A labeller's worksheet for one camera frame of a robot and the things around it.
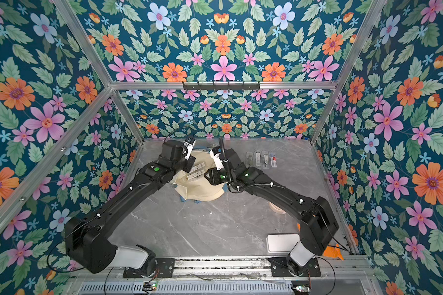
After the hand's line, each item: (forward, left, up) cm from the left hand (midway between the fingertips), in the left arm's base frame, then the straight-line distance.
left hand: (191, 153), depth 81 cm
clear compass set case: (+11, -43, -24) cm, 50 cm away
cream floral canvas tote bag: (-2, +3, -24) cm, 24 cm away
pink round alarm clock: (-20, -38, -22) cm, 48 cm away
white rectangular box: (-35, -37, -24) cm, 57 cm away
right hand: (-7, -10, -3) cm, 13 cm away
